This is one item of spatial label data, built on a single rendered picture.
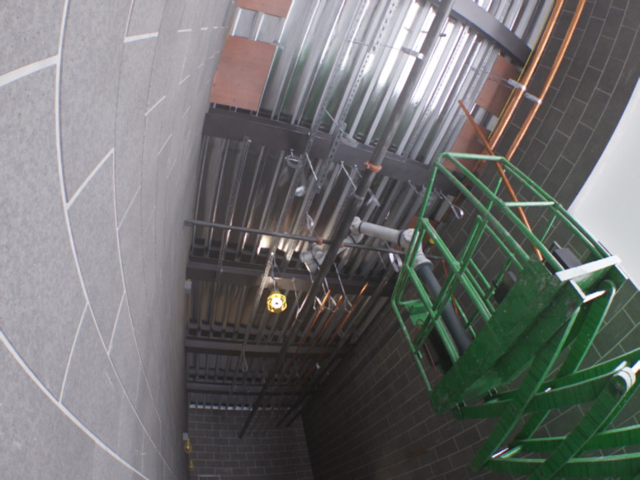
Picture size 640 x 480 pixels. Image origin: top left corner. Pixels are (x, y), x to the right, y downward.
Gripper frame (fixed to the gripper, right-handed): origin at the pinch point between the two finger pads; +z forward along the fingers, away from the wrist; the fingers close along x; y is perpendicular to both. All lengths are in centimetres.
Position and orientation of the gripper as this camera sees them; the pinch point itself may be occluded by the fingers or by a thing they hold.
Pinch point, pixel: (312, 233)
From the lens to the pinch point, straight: 310.1
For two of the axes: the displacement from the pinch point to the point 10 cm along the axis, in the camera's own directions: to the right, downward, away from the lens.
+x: -9.2, -1.4, -3.6
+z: -1.9, -6.4, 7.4
